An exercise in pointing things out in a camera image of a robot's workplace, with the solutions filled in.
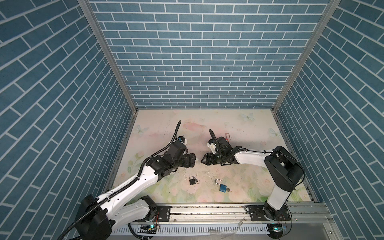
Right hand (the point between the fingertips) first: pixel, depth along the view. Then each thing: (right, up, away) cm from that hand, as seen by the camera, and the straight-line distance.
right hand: (204, 159), depth 90 cm
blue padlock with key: (+10, -14, -8) cm, 19 cm away
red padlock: (+16, +11, +12) cm, 23 cm away
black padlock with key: (-7, -11, -6) cm, 14 cm away
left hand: (-7, +4, -11) cm, 14 cm away
